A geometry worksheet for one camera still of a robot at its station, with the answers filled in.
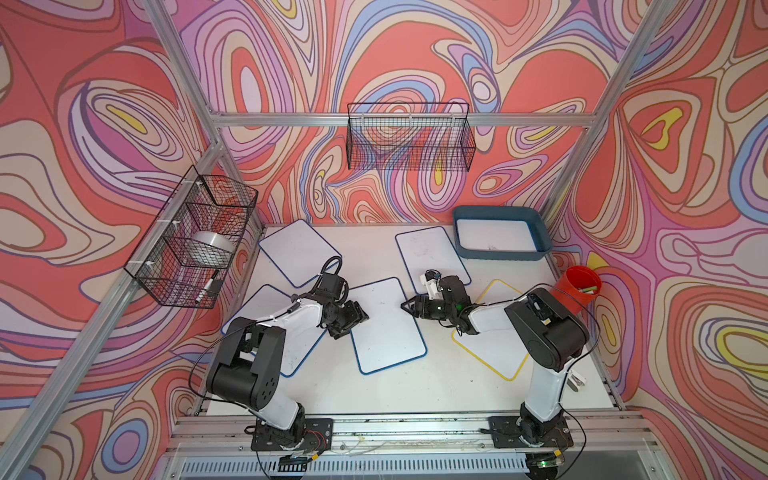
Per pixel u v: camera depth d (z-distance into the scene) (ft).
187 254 2.36
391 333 3.03
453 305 2.52
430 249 3.69
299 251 3.73
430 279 2.90
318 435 2.37
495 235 3.81
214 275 2.44
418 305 2.80
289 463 2.36
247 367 1.47
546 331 1.67
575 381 2.63
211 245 2.28
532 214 3.76
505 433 2.37
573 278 2.86
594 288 2.83
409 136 3.14
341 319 2.58
